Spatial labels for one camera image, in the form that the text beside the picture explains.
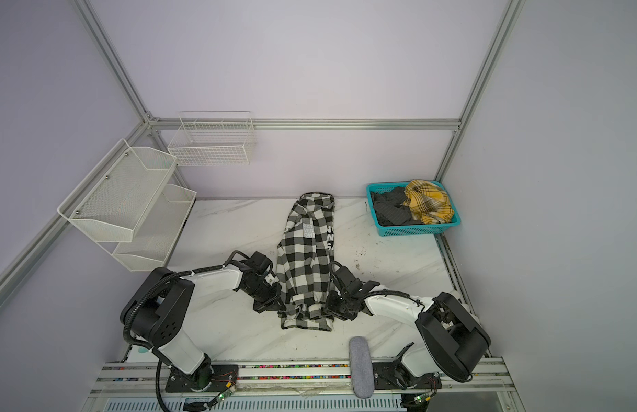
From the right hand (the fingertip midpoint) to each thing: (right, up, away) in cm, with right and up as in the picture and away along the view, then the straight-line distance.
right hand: (323, 311), depth 85 cm
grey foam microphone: (+11, -13, -12) cm, 21 cm away
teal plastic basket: (+29, +27, +16) cm, 43 cm away
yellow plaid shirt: (+43, +38, +19) cm, 61 cm away
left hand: (-13, 0, 0) cm, 13 cm away
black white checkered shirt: (-7, +14, +11) cm, 19 cm away
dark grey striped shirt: (+28, +36, +20) cm, 49 cm away
